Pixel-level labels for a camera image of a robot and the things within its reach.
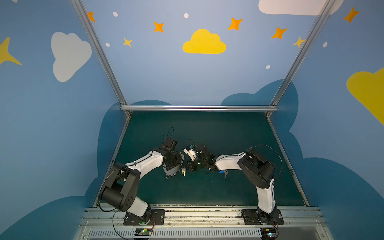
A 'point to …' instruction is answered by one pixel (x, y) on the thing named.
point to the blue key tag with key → (223, 171)
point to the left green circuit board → (143, 232)
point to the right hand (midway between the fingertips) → (184, 164)
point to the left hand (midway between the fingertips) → (184, 161)
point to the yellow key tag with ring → (183, 171)
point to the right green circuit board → (269, 233)
